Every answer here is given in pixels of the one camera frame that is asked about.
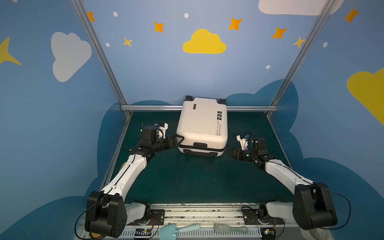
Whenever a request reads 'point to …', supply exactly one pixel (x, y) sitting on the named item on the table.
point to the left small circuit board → (143, 232)
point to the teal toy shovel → (168, 231)
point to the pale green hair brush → (225, 228)
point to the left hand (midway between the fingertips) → (178, 139)
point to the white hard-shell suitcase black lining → (203, 124)
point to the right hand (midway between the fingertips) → (230, 150)
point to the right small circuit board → (268, 233)
